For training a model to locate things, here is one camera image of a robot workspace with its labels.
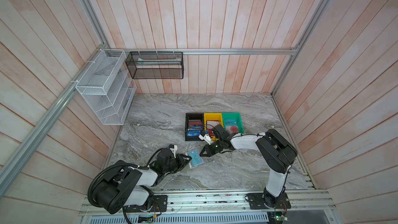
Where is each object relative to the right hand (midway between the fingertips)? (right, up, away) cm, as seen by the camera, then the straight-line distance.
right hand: (201, 154), depth 89 cm
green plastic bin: (+22, +18, +12) cm, 30 cm away
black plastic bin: (-4, +16, +11) cm, 20 cm away
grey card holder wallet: (-6, -4, -4) cm, 8 cm away
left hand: (-6, -3, -4) cm, 8 cm away
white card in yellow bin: (+7, +17, +11) cm, 22 cm away
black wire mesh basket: (-31, +57, +14) cm, 67 cm away
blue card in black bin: (-5, +12, +6) cm, 14 cm away
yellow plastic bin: (+9, +22, +12) cm, 27 cm away
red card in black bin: (-3, +18, +12) cm, 21 cm away
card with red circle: (+21, +14, +9) cm, 26 cm away
